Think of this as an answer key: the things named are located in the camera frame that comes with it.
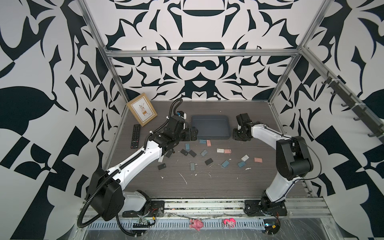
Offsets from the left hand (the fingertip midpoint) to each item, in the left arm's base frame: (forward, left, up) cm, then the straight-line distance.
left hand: (189, 128), depth 81 cm
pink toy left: (-41, -2, -17) cm, 44 cm away
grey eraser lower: (-14, -1, -19) cm, 24 cm away
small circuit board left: (-39, +23, -21) cm, 50 cm away
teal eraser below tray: (+2, -8, -17) cm, 19 cm away
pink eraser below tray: (+1, -12, -19) cm, 22 cm away
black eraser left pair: (-4, +4, -20) cm, 20 cm away
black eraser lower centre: (-11, -11, -19) cm, 25 cm away
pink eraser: (-5, -23, -19) cm, 31 cm away
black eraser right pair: (-5, -2, -20) cm, 21 cm away
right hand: (+5, -30, -15) cm, 34 cm away
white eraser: (-4, -19, -19) cm, 27 cm away
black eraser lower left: (-13, +16, -19) cm, 28 cm away
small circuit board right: (-43, -37, -20) cm, 60 cm away
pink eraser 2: (-11, -40, -19) cm, 46 cm away
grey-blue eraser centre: (-5, -9, -20) cm, 22 cm away
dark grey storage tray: (+14, -16, -19) cm, 28 cm away
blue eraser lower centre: (-12, -20, -19) cm, 31 cm away
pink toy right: (-41, -17, -18) cm, 48 cm away
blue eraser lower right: (-13, -30, -19) cm, 38 cm away
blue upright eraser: (-1, +1, -18) cm, 19 cm away
